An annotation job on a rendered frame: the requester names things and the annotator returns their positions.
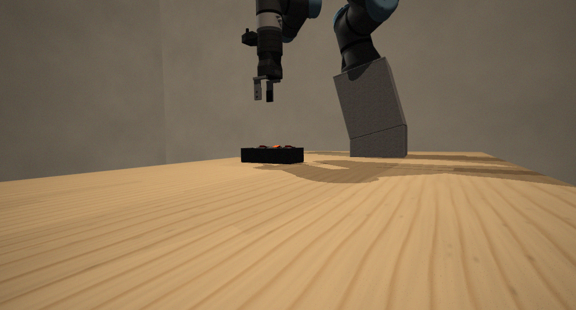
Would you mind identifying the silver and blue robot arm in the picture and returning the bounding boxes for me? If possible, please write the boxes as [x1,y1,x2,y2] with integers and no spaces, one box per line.
[256,0,399,73]

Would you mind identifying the black power strip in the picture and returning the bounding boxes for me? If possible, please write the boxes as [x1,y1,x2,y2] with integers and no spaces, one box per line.
[241,145,304,164]

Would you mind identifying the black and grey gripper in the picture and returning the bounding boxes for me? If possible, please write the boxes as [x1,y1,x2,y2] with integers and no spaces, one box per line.
[242,12,283,102]

